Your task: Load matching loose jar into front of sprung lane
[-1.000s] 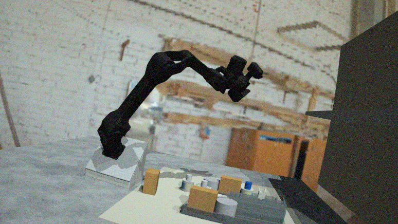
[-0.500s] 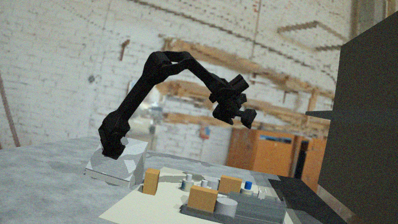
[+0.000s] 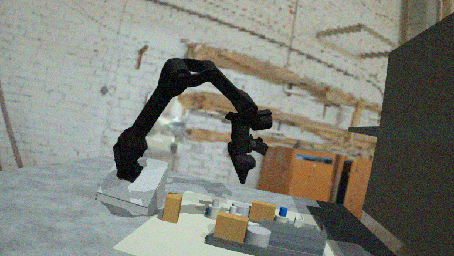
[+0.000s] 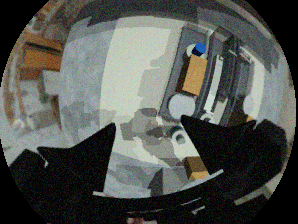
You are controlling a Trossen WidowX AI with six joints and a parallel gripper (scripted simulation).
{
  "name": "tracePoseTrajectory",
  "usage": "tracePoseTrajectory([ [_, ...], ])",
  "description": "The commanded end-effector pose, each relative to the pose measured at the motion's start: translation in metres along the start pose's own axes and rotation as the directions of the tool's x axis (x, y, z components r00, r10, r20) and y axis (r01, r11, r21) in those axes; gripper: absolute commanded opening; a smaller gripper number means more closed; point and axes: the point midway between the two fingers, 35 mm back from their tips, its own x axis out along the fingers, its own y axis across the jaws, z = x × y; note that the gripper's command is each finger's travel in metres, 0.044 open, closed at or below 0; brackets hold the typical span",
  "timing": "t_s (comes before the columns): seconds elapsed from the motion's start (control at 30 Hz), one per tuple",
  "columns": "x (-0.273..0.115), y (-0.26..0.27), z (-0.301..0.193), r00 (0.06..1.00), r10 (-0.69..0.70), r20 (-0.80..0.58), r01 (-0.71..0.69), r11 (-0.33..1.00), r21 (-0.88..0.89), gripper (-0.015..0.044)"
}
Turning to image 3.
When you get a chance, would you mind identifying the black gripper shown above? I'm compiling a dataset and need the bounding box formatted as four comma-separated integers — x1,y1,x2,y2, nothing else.
228,133,256,184

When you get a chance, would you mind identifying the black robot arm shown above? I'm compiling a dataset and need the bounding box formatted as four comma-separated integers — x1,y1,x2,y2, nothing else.
113,58,272,183

